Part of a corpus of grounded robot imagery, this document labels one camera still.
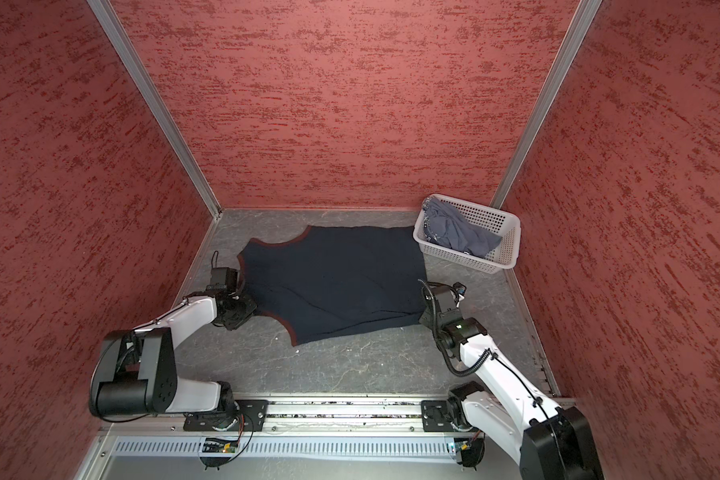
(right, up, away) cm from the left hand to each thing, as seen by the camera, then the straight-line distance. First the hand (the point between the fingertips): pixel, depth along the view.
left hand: (254, 316), depth 91 cm
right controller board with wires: (+61, -27, -20) cm, 70 cm away
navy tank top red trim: (+24, +9, +9) cm, 28 cm away
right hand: (+54, +1, -6) cm, 54 cm away
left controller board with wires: (-3, -27, -19) cm, 33 cm away
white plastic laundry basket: (+84, +18, +14) cm, 87 cm away
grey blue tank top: (+63, +29, +11) cm, 70 cm away
